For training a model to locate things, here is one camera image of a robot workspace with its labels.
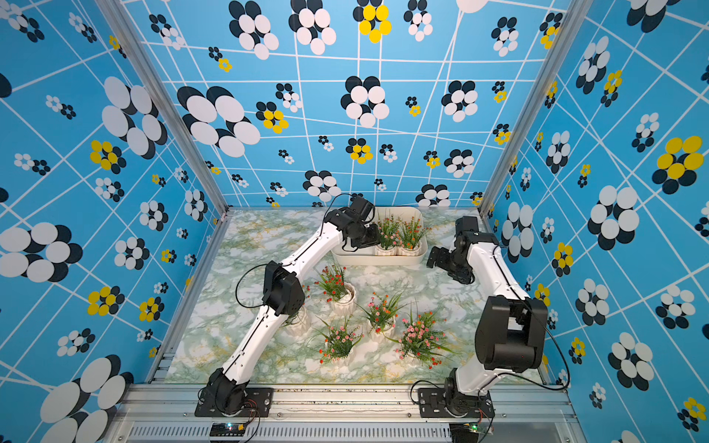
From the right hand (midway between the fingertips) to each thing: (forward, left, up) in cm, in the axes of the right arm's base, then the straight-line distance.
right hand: (445, 268), depth 88 cm
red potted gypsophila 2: (-8, +34, -3) cm, 35 cm away
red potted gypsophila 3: (-18, +46, -3) cm, 49 cm away
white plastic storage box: (+10, +25, -8) cm, 28 cm away
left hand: (+13, +19, -1) cm, 23 cm away
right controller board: (-42, +1, -12) cm, 44 cm away
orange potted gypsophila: (+13, +10, +2) cm, 17 cm away
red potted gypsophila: (+9, +18, +5) cm, 21 cm away
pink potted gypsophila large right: (-25, +12, +5) cm, 28 cm away
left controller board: (-43, +63, -13) cm, 77 cm away
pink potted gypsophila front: (-24, +33, +2) cm, 41 cm away
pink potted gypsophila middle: (-17, +22, +2) cm, 28 cm away
